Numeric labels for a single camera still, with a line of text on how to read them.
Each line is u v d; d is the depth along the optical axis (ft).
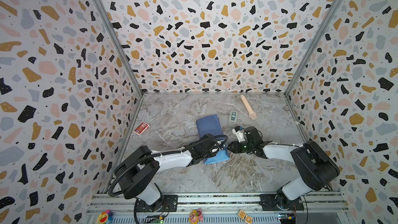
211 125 3.13
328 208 2.44
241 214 2.30
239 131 2.80
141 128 3.24
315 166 1.51
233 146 2.62
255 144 2.41
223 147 2.49
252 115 3.48
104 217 2.26
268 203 2.43
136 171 1.44
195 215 2.25
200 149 2.18
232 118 3.39
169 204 2.41
